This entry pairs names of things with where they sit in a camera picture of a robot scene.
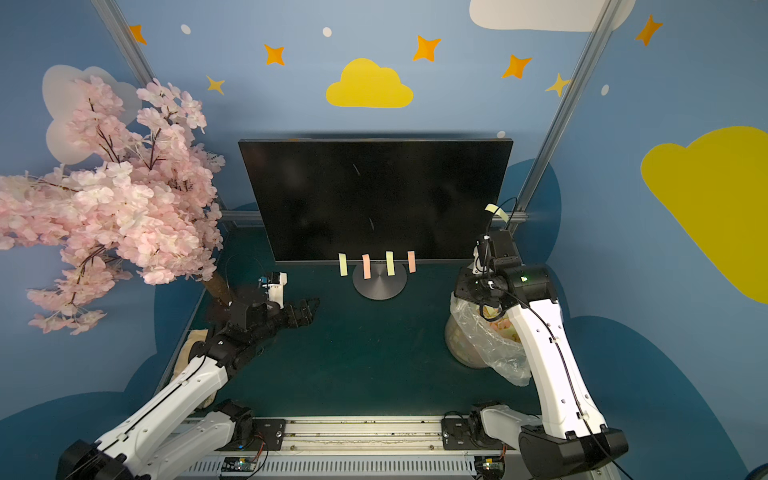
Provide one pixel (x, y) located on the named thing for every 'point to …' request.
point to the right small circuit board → (490, 467)
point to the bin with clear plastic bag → (480, 343)
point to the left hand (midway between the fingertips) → (308, 296)
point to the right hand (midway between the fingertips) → (463, 284)
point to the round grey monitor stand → (381, 286)
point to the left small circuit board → (238, 464)
